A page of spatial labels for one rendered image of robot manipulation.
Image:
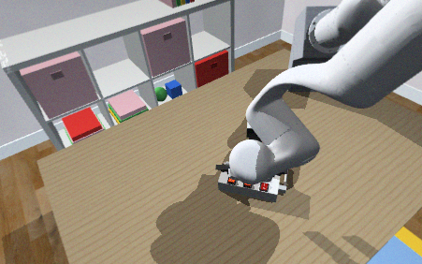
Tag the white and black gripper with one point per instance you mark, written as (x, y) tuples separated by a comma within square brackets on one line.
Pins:
[(232, 177)]

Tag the white power strip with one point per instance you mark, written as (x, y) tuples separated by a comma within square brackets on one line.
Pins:
[(266, 191)]

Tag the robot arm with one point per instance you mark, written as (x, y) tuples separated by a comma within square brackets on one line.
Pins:
[(384, 52)]

